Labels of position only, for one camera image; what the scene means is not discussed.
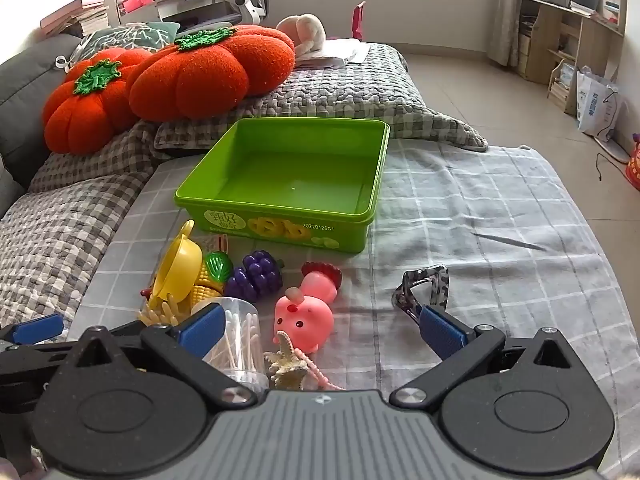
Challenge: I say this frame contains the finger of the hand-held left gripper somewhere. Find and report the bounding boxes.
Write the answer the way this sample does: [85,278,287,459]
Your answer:
[0,342,76,386]
[0,313,66,346]

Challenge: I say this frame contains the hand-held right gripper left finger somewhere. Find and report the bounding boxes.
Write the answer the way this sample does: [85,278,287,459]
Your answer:
[60,304,258,406]

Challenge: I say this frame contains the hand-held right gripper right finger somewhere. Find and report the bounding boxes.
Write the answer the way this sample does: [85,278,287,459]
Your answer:
[389,304,583,408]

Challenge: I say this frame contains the clear cotton swab jar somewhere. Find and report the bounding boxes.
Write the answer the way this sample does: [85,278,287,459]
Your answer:
[190,296,268,391]

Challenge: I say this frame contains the yellowish rubber hand toy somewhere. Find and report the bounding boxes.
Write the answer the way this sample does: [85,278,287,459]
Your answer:
[137,292,193,328]

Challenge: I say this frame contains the leopard print sunglasses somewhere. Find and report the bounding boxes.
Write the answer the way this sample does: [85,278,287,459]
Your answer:
[392,264,449,326]

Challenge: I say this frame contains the toy corn cob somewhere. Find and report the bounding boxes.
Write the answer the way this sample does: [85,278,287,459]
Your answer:
[189,251,234,303]

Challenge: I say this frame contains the yellow toy pot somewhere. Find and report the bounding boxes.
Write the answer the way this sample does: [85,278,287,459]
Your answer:
[150,220,205,306]

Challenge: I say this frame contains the purple toy grapes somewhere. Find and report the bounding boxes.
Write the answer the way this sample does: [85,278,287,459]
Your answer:
[223,250,284,303]

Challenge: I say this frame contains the beige starfish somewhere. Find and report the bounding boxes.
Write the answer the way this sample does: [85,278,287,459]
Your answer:
[263,331,311,391]

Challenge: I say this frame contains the pink pig squeeze toy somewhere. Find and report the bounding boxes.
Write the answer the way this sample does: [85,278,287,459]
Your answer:
[272,261,347,392]

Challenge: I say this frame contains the green plastic box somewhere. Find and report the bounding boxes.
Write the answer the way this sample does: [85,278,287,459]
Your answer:
[174,119,391,254]

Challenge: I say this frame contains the grey plaid quilt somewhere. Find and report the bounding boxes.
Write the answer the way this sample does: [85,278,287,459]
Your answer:
[0,120,201,328]

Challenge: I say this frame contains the grey grid bed sheet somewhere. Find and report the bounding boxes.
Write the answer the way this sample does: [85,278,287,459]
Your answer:
[65,137,640,480]

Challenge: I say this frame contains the orange pumpkin cushion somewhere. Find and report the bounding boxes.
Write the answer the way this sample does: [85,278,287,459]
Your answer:
[126,25,297,122]
[42,49,156,155]

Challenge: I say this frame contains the grey sofa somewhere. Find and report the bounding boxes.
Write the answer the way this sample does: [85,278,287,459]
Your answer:
[0,34,83,221]

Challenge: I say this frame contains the red printed bag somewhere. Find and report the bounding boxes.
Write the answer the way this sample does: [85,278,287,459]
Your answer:
[625,132,640,181]

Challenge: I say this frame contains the white shopping bag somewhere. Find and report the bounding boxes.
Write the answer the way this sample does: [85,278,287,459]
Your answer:
[575,66,621,142]

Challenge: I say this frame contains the white paper sheet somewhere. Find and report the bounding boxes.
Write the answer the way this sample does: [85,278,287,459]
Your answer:
[295,37,373,67]

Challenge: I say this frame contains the teal patterned pillow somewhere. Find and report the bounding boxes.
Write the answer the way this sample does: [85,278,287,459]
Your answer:
[75,21,183,61]

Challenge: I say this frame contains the wooden desk shelf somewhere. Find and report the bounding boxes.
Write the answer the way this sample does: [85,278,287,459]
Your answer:
[515,0,631,116]

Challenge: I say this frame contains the stack of books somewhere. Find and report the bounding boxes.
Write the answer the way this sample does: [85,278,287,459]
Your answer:
[40,0,111,38]

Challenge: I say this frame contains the pink white plush toy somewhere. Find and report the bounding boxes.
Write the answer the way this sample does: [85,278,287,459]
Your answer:
[276,13,328,58]

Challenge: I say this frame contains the beige curtain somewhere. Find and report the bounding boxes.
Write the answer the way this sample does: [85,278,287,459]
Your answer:
[487,0,538,68]

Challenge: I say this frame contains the black cable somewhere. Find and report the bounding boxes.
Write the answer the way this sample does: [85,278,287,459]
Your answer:
[595,137,631,183]

